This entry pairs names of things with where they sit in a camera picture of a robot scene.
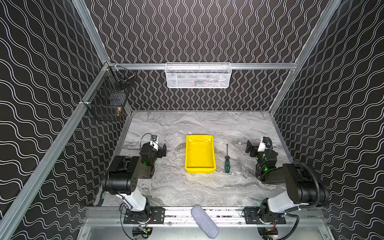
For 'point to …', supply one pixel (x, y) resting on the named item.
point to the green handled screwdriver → (227, 165)
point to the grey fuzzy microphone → (205, 221)
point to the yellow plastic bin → (200, 154)
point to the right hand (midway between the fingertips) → (259, 142)
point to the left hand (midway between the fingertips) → (162, 143)
